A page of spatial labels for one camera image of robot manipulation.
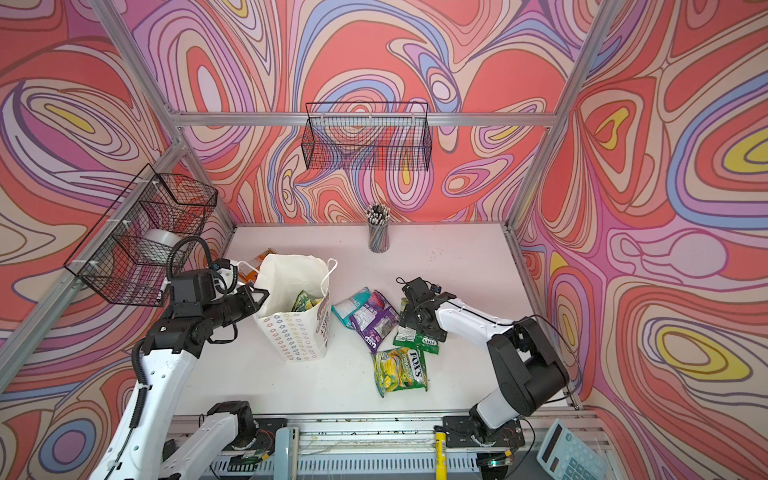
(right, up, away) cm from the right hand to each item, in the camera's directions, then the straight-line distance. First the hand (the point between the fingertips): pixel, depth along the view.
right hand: (420, 331), depth 90 cm
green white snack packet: (-4, -1, -2) cm, 4 cm away
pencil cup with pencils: (-13, +36, +8) cm, 39 cm away
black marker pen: (-66, +16, -17) cm, 70 cm away
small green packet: (-35, +9, -3) cm, 36 cm away
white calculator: (+32, -24, -21) cm, 45 cm away
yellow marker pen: (+2, -24, -21) cm, 32 cm away
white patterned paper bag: (-31, +10, -23) cm, 40 cm away
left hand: (-40, +15, -16) cm, 45 cm away
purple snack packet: (-14, +4, -2) cm, 15 cm away
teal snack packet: (-24, +6, +2) cm, 25 cm away
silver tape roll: (-65, +26, -21) cm, 73 cm away
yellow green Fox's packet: (-7, -8, -10) cm, 14 cm away
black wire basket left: (-75, +23, -18) cm, 80 cm away
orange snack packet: (-44, +18, -18) cm, 51 cm away
